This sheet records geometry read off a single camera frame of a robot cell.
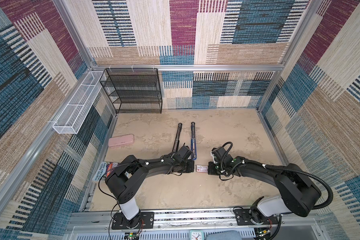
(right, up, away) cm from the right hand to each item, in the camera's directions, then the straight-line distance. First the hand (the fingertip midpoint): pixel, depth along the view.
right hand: (209, 172), depth 88 cm
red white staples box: (-4, +2, +1) cm, 4 cm away
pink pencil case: (-57, +17, +15) cm, 61 cm away
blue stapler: (-8, +15, +14) cm, 22 cm away
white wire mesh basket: (-68, +31, -17) cm, 76 cm away
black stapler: (-19, +16, +11) cm, 27 cm away
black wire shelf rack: (-51, +52, +23) cm, 77 cm away
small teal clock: (-9, -22, -20) cm, 31 cm away
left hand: (-8, +3, +1) cm, 9 cm away
